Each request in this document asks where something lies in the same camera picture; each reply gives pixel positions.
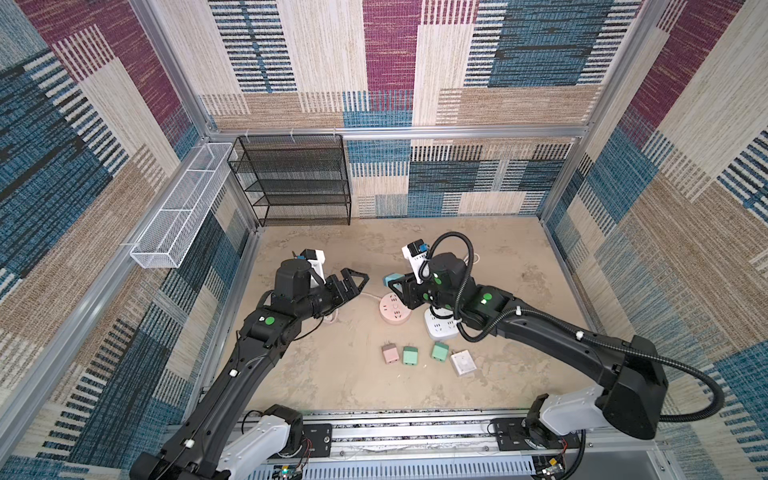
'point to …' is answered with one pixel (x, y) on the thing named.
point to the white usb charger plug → (463, 362)
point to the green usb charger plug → (410, 355)
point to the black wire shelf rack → (294, 180)
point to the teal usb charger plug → (391, 277)
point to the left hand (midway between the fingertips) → (360, 280)
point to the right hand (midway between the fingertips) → (397, 286)
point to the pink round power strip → (393, 310)
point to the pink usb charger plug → (390, 353)
